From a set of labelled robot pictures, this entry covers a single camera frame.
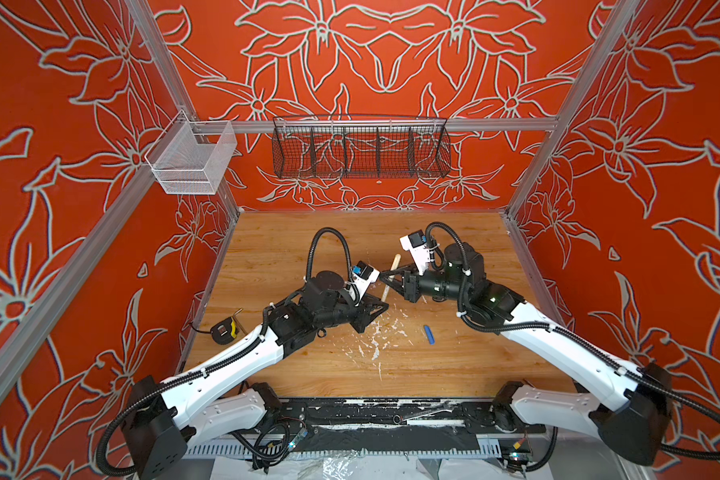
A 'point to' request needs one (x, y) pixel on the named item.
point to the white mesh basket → (184, 166)
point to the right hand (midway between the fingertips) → (378, 277)
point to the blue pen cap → (429, 334)
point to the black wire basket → (360, 148)
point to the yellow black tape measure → (225, 331)
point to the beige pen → (394, 266)
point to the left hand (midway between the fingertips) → (385, 301)
